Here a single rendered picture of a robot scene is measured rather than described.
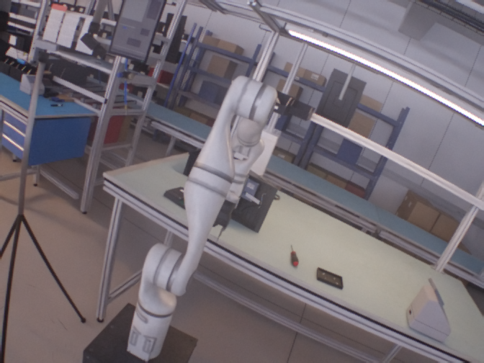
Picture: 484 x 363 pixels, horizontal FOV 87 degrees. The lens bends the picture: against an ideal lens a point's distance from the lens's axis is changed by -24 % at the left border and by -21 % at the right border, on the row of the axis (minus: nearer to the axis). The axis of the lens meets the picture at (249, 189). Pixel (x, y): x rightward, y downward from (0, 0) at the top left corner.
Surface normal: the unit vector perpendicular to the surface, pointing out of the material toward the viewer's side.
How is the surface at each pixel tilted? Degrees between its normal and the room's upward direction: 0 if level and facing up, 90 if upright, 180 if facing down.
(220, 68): 90
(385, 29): 90
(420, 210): 90
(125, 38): 101
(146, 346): 90
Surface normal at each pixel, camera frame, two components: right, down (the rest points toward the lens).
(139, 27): 0.03, 0.53
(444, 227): -0.30, 0.21
